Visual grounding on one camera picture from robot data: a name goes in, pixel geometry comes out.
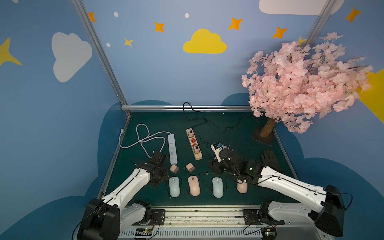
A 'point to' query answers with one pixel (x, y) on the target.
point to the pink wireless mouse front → (194, 186)
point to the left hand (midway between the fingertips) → (165, 175)
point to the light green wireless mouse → (174, 188)
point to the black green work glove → (270, 160)
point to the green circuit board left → (143, 232)
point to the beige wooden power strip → (197, 152)
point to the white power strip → (172, 151)
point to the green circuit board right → (269, 233)
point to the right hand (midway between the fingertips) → (214, 158)
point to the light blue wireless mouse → (217, 187)
